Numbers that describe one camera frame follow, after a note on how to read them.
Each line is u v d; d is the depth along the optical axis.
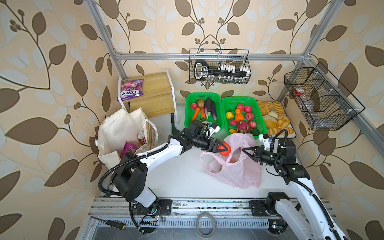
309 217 0.42
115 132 0.80
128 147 0.81
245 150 0.73
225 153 0.71
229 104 1.14
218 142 0.68
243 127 0.96
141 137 0.91
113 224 0.69
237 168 0.71
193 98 1.16
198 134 0.66
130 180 0.43
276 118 1.05
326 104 0.73
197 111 1.13
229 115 1.08
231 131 0.96
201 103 1.15
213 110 1.12
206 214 0.75
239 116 1.05
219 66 0.81
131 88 0.81
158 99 1.03
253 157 0.67
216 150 0.67
